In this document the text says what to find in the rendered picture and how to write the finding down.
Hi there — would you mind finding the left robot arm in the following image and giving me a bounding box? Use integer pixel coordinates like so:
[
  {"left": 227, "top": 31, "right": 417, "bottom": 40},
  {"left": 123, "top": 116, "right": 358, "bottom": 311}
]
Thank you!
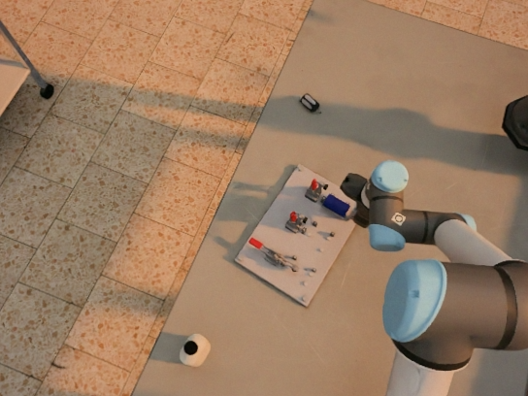
[{"left": 365, "top": 160, "right": 528, "bottom": 396}]

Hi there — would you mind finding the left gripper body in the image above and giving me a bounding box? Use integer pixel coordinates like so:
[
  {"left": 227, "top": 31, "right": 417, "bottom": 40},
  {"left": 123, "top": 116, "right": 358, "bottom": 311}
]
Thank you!
[{"left": 340, "top": 173, "right": 369, "bottom": 228}]

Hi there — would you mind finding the white plastic bottle with black cap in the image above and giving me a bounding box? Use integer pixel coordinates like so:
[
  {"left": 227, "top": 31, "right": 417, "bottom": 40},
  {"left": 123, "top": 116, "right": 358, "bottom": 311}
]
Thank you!
[{"left": 180, "top": 334, "right": 210, "bottom": 366}]

